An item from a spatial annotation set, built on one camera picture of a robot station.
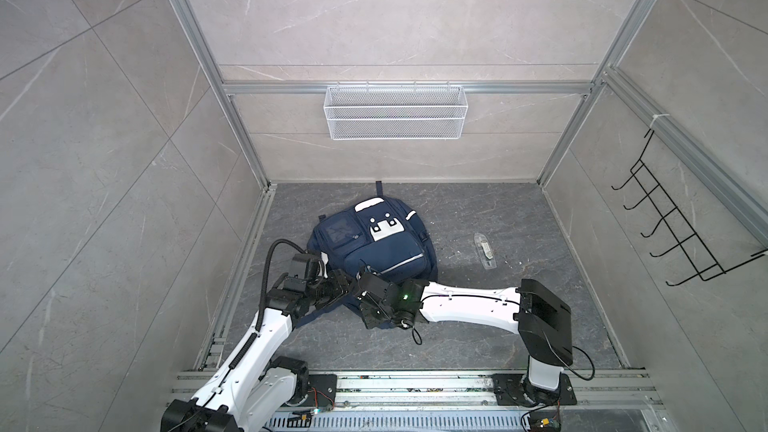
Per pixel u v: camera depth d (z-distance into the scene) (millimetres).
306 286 625
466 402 730
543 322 440
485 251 980
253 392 545
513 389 734
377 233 942
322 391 727
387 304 601
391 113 1009
